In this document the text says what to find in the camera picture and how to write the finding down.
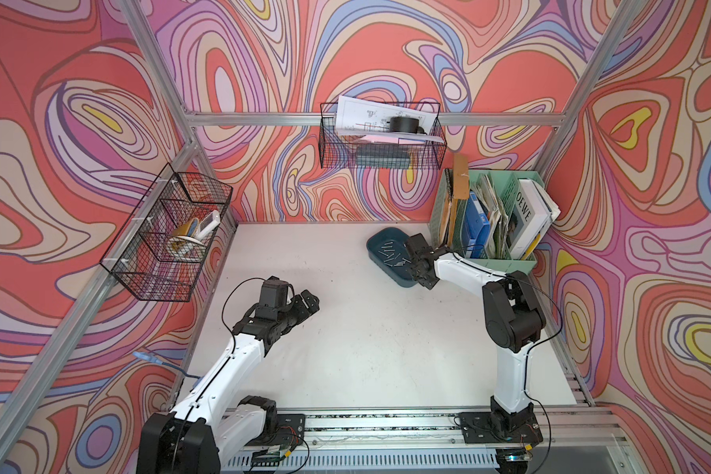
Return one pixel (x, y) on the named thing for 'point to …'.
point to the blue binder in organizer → (477, 230)
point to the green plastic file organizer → (496, 190)
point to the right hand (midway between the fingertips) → (418, 280)
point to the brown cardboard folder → (460, 193)
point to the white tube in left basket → (208, 223)
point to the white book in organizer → (530, 214)
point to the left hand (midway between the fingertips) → (312, 305)
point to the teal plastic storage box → (386, 251)
